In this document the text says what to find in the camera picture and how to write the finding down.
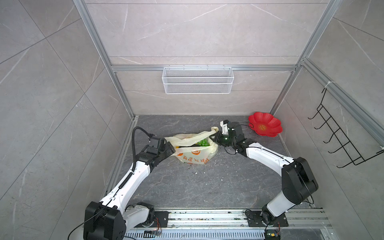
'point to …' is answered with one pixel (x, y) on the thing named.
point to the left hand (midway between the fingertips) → (169, 146)
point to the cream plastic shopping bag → (194, 155)
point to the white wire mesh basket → (195, 80)
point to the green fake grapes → (204, 142)
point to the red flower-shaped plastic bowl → (265, 124)
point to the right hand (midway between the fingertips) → (208, 135)
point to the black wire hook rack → (350, 150)
